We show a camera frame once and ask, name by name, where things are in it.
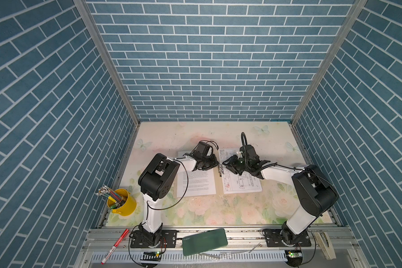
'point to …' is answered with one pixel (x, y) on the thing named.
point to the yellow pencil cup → (129, 207)
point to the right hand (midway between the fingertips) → (221, 162)
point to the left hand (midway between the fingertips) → (219, 163)
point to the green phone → (205, 242)
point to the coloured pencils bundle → (118, 199)
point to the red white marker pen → (114, 245)
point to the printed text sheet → (195, 183)
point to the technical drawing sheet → (233, 182)
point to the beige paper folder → (219, 182)
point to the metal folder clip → (220, 170)
